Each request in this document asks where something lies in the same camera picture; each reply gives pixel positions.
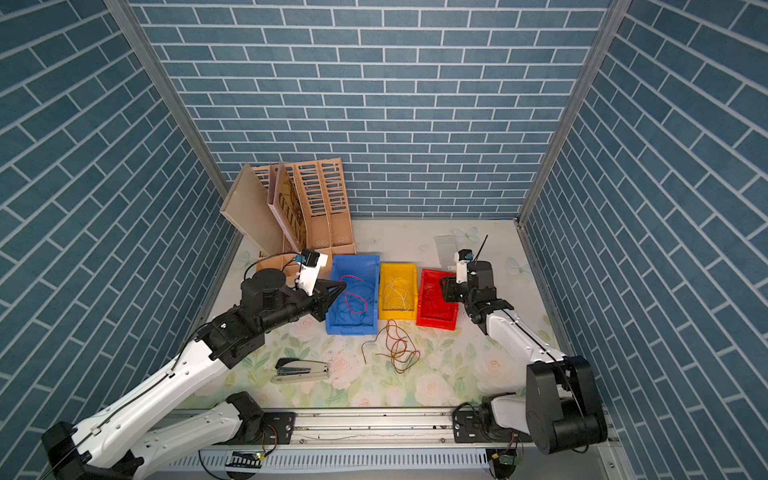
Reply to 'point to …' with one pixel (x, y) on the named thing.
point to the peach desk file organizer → (320, 189)
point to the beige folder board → (247, 206)
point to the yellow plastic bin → (408, 271)
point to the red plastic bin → (432, 309)
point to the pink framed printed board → (285, 198)
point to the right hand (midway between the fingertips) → (449, 280)
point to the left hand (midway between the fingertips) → (352, 288)
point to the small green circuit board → (507, 459)
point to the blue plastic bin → (356, 310)
